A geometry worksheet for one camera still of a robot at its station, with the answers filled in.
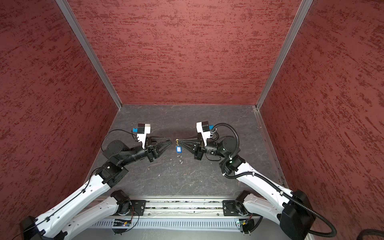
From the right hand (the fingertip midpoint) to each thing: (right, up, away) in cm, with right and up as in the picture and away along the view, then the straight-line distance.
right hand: (178, 146), depth 58 cm
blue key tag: (0, -2, +2) cm, 3 cm away
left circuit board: (-32, -41, +14) cm, 54 cm away
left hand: (-3, 0, +3) cm, 4 cm away
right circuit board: (+33, -41, +13) cm, 54 cm away
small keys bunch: (-2, -16, +32) cm, 36 cm away
